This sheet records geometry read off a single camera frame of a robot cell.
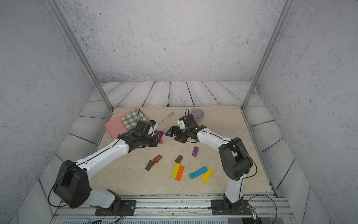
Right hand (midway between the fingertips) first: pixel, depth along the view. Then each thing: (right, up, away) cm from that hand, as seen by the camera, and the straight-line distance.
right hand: (169, 136), depth 86 cm
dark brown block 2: (+6, -15, +5) cm, 17 cm away
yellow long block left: (+3, -21, 0) cm, 21 cm away
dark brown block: (-13, -19, +3) cm, 23 cm away
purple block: (+16, -11, +7) cm, 21 cm away
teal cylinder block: (+17, -22, -1) cm, 28 cm away
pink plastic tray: (-43, +5, +22) cm, 49 cm away
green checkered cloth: (-34, +9, +25) cm, 43 cm away
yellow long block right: (+22, -23, -2) cm, 32 cm away
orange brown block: (-9, -15, +4) cm, 18 cm away
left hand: (-4, -2, -2) cm, 5 cm away
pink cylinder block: (-6, -4, +6) cm, 9 cm away
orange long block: (+6, -22, -1) cm, 23 cm away
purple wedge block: (-6, +2, 0) cm, 6 cm away
